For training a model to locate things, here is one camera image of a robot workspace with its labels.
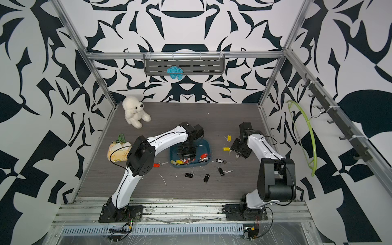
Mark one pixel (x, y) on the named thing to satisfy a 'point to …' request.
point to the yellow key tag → (179, 162)
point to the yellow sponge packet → (120, 154)
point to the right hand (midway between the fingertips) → (236, 148)
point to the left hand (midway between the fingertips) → (189, 156)
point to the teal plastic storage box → (203, 146)
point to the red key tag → (203, 155)
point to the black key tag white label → (219, 160)
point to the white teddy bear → (134, 113)
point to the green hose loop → (310, 164)
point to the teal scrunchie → (175, 69)
